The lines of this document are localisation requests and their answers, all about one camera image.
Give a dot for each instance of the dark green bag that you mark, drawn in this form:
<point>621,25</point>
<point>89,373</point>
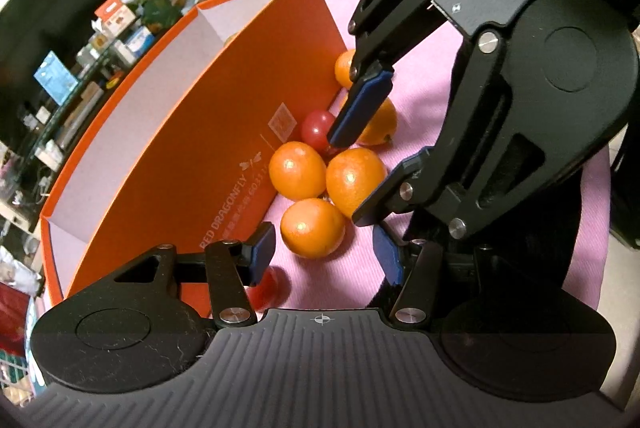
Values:
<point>162,12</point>

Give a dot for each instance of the blue upright box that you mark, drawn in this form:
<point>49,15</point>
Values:
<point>55,77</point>

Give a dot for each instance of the orange cardboard box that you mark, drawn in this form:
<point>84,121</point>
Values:
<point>175,157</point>

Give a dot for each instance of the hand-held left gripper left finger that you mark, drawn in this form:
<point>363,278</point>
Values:
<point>262,253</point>

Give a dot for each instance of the small orange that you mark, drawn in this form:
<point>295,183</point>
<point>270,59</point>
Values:
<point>342,70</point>
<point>350,180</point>
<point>382,122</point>
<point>312,228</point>
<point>295,170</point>

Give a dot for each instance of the red cherry tomato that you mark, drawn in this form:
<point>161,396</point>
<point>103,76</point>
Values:
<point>272,290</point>
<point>315,127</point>

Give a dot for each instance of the black television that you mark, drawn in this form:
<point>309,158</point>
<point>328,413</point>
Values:
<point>35,37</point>

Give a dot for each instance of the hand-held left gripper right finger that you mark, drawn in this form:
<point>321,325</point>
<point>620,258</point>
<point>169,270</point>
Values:
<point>387,255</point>

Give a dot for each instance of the orange and white carton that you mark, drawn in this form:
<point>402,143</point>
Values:
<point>112,15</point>

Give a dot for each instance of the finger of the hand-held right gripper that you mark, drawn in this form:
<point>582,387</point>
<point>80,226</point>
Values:
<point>395,193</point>
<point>360,112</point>

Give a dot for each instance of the blue and white carton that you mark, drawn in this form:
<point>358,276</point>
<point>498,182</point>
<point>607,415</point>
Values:
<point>140,40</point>

